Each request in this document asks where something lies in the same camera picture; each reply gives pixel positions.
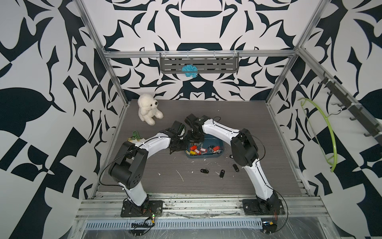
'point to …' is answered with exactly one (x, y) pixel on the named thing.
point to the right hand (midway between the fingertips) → (190, 139)
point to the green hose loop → (335, 157)
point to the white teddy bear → (147, 109)
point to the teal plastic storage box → (211, 147)
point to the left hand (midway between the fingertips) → (187, 144)
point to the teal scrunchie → (190, 67)
